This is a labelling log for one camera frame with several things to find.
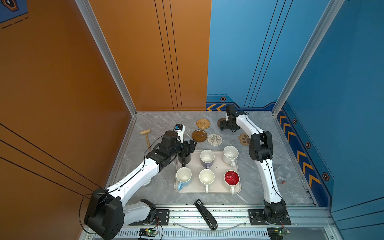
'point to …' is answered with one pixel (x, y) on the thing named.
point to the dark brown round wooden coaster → (220, 120)
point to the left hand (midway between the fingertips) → (191, 139)
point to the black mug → (184, 160)
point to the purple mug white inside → (207, 157)
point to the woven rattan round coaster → (203, 123)
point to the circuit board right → (276, 233)
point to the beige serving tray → (219, 168)
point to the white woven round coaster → (214, 139)
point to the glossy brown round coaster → (199, 135)
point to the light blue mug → (183, 175)
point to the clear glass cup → (282, 174)
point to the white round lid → (148, 182)
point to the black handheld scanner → (210, 221)
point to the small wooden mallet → (146, 131)
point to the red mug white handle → (231, 178)
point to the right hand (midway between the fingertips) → (226, 127)
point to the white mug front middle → (206, 176)
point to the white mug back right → (230, 154)
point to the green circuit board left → (149, 232)
